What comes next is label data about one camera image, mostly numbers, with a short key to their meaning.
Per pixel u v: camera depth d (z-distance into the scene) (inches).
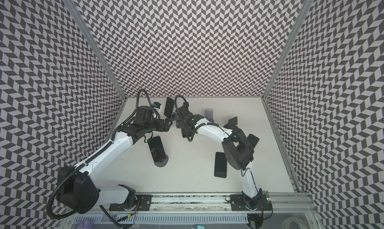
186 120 27.7
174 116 40.9
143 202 28.1
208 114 38.9
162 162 31.8
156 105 28.6
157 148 29.7
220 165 32.8
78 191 15.4
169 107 38.0
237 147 20.6
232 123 36.2
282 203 28.8
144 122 24.4
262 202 25.4
